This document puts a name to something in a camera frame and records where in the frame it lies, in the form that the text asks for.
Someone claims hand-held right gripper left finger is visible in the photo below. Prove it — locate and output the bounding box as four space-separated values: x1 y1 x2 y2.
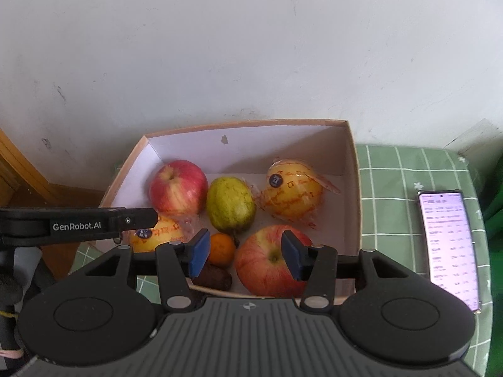
84 228 211 313

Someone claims large red apple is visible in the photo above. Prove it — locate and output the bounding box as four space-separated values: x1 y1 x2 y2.
235 225 315 298

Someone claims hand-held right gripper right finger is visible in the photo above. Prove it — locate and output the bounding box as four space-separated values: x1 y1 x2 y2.
280 230 429 311

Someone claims green checkered tablecloth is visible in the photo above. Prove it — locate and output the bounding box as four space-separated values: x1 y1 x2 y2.
69 143 494 377

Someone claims yellow wooden frame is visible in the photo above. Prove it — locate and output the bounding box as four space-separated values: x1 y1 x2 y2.
0 128 53 210

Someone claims green pear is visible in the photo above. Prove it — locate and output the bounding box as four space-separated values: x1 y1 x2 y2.
206 177 257 234

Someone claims black smartphone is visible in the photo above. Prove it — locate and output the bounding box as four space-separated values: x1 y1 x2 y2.
417 189 483 315

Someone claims small red apple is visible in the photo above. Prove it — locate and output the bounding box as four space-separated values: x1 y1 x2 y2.
148 160 209 216

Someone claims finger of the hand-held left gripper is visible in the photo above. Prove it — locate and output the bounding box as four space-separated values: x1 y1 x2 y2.
114 206 160 241

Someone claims small orange mandarin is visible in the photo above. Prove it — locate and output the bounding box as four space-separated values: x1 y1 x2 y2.
207 233 237 265

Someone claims green cloth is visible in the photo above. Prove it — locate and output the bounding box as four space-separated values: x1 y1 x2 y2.
467 161 503 224

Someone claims plastic-wrapped yellow orange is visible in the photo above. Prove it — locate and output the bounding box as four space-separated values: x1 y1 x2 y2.
129 215 199 254
251 157 342 229

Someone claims cardboard box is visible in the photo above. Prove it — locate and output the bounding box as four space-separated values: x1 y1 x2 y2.
98 119 362 299

